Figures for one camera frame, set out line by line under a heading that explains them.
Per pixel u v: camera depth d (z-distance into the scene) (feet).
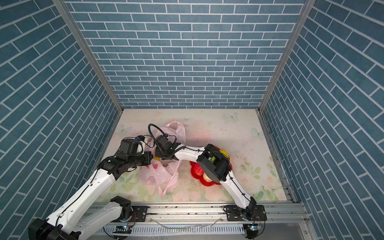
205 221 2.40
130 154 1.99
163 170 2.40
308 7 2.32
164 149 2.43
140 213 2.41
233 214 2.42
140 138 2.32
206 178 2.63
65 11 2.33
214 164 1.83
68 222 1.30
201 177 2.71
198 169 2.68
